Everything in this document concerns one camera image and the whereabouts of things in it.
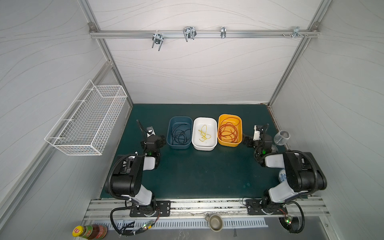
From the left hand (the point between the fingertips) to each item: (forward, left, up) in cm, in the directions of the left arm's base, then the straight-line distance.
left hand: (155, 133), depth 94 cm
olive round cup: (-45, -37, -6) cm, 59 cm away
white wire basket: (-13, +25, +24) cm, 37 cm away
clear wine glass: (-5, -76, +4) cm, 76 cm away
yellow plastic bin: (-3, -46, -5) cm, 46 cm away
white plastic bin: (-3, -35, -8) cm, 36 cm away
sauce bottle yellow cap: (-50, +13, +5) cm, 52 cm away
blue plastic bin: (+12, -9, -3) cm, 15 cm away
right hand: (+3, -64, 0) cm, 64 cm away
